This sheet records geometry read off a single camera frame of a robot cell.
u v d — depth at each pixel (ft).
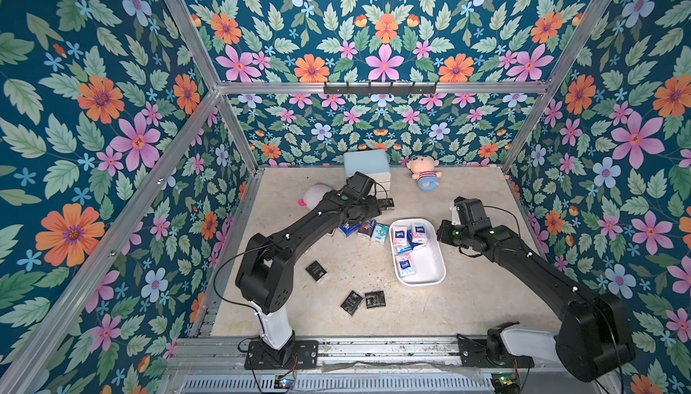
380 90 3.04
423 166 3.58
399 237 2.98
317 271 2.89
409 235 3.08
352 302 2.67
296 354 2.23
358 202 2.14
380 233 3.14
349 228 3.20
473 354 2.41
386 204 3.43
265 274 1.53
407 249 2.98
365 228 3.18
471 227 2.12
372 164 3.27
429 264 2.98
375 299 2.69
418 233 2.99
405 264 2.90
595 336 1.32
